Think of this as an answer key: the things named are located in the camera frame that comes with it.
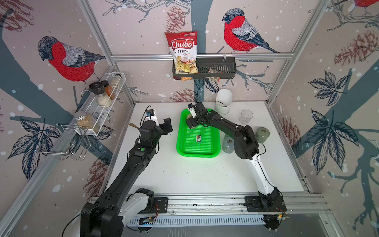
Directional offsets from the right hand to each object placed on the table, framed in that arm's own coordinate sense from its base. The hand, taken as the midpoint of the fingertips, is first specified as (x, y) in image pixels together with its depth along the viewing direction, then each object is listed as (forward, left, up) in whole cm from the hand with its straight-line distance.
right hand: (191, 119), depth 102 cm
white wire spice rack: (-33, +53, +22) cm, 66 cm away
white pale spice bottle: (+5, +45, +28) cm, 53 cm away
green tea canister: (-12, -46, +1) cm, 48 cm away
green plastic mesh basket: (-14, -5, -7) cm, 17 cm away
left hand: (-14, +13, +20) cm, 28 cm away
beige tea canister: (0, +2, +4) cm, 4 cm away
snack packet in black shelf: (+31, -16, +20) cm, 40 cm away
